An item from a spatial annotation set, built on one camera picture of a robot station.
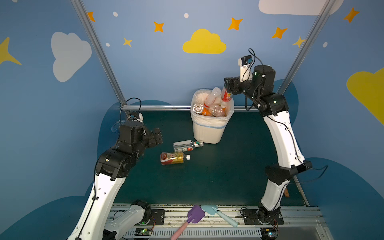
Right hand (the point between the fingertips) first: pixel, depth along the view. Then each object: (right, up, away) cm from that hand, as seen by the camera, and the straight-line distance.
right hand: (235, 75), depth 67 cm
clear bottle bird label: (-17, -13, +15) cm, 26 cm away
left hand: (-37, -26, -2) cm, 45 cm away
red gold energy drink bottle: (-32, -43, +24) cm, 59 cm away
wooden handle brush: (+32, -60, +14) cm, 69 cm away
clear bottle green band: (-6, -14, +17) cm, 23 cm away
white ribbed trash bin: (-8, -29, +31) cm, 44 cm away
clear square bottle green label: (-24, -36, +33) cm, 55 cm away
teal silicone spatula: (-9, -67, +10) cm, 68 cm away
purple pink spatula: (-18, -69, +10) cm, 72 cm away
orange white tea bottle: (-11, -14, +29) cm, 34 cm away
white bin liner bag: (-15, -4, +29) cm, 33 cm away
